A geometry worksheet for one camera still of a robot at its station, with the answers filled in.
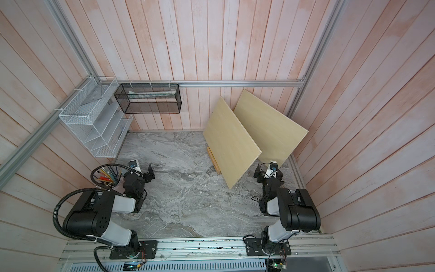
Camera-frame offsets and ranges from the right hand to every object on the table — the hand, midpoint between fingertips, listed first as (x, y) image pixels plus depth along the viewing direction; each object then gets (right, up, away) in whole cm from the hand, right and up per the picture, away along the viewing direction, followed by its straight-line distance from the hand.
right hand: (267, 164), depth 90 cm
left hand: (-69, -2, +2) cm, 69 cm away
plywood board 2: (-20, +11, -5) cm, 23 cm away
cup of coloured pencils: (-83, -5, -6) cm, 84 cm away
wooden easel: (-30, +1, +8) cm, 31 cm away
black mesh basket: (-71, +41, +15) cm, 83 cm away
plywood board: (+3, +15, -4) cm, 16 cm away
